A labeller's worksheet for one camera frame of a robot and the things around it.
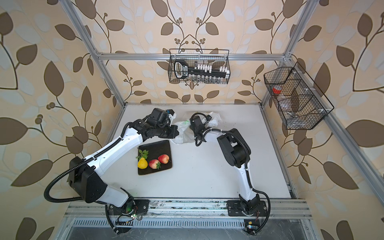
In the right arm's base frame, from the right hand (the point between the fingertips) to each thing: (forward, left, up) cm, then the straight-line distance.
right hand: (194, 125), depth 103 cm
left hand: (-17, +7, +17) cm, 26 cm away
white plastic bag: (-16, +6, +14) cm, 22 cm away
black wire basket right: (-12, -54, +30) cm, 63 cm away
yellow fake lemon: (-27, +30, +1) cm, 41 cm away
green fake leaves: (-22, +30, +2) cm, 38 cm away
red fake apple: (-25, +18, +1) cm, 31 cm away
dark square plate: (-17, +26, -2) cm, 31 cm away
